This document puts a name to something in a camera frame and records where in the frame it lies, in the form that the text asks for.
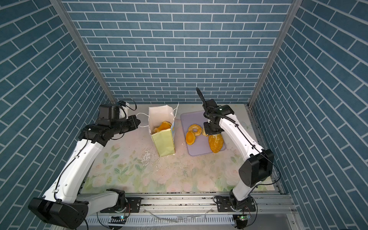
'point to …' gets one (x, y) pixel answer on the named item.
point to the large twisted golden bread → (164, 125)
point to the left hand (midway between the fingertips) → (141, 120)
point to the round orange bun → (190, 138)
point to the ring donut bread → (195, 126)
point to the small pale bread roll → (204, 132)
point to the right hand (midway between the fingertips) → (210, 129)
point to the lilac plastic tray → (190, 118)
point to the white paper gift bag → (164, 140)
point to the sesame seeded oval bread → (216, 142)
